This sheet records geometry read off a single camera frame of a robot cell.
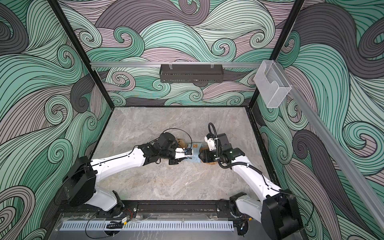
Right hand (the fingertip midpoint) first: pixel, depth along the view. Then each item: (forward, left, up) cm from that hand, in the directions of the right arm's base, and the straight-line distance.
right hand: (203, 155), depth 82 cm
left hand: (0, +9, +3) cm, 10 cm away
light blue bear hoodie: (+6, +4, -3) cm, 8 cm away
